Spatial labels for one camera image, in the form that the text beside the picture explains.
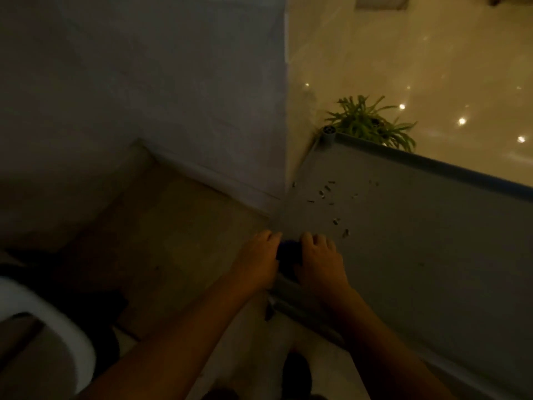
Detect person's left hand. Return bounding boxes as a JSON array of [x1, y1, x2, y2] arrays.
[[231, 229, 284, 293]]

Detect person's right hand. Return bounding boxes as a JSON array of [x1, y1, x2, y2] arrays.
[[293, 232, 353, 301]]

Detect dark blue cleaning cloth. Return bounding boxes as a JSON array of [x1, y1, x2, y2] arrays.
[[274, 239, 305, 284]]

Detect white chair with black frame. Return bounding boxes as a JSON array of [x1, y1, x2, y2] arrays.
[[0, 249, 130, 400]]

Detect person's left forearm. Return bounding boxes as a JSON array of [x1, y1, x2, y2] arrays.
[[81, 283, 271, 400]]

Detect person's right forearm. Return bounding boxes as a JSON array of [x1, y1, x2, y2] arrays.
[[329, 287, 455, 400]]

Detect person's dark shoe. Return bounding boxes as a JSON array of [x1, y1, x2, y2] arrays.
[[282, 352, 313, 400]]

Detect scattered small debris bits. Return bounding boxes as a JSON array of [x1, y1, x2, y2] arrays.
[[291, 178, 382, 239]]

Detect green potted plant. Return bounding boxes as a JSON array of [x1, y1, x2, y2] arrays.
[[324, 94, 418, 154]]

